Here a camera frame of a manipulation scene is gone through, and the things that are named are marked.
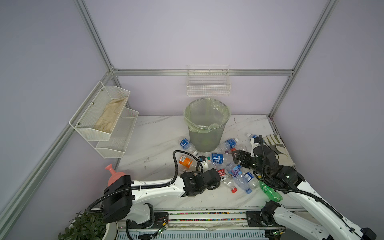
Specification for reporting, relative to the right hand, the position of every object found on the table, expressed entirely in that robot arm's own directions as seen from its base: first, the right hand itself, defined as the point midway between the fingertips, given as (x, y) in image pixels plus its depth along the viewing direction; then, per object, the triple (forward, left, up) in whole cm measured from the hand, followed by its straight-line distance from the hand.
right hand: (237, 154), depth 72 cm
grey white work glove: (+13, -37, -25) cm, 47 cm away
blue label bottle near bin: (+18, -1, -19) cm, 26 cm away
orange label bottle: (+4, +27, -17) cm, 32 cm away
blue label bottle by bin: (+17, +27, -18) cm, 36 cm away
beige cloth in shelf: (+20, +68, +9) cm, 71 cm away
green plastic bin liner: (+35, +14, -7) cm, 39 cm away
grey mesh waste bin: (+21, +14, -20) cm, 32 cm away
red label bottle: (-5, +4, -17) cm, 19 cm away
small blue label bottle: (-7, -9, -19) cm, 23 cm away
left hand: (-7, +11, -11) cm, 17 cm away
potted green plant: (-30, +61, -4) cm, 69 cm away
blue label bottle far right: (+27, -17, -19) cm, 37 cm away
